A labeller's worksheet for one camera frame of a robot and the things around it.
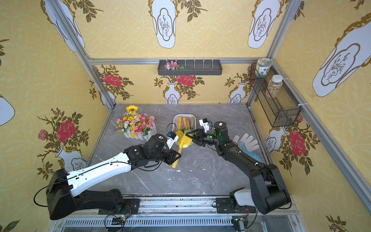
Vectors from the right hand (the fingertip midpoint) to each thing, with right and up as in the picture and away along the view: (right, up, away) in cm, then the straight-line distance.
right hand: (190, 134), depth 79 cm
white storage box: (-4, +1, +24) cm, 24 cm away
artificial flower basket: (-34, +5, +9) cm, 36 cm away
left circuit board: (-36, -43, -6) cm, 56 cm away
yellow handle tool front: (-4, -4, -2) cm, 6 cm away
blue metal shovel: (+2, +5, +24) cm, 25 cm away
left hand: (-8, -10, -1) cm, 13 cm away
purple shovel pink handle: (-1, +6, +22) cm, 23 cm away
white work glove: (+39, -9, +17) cm, 44 cm away
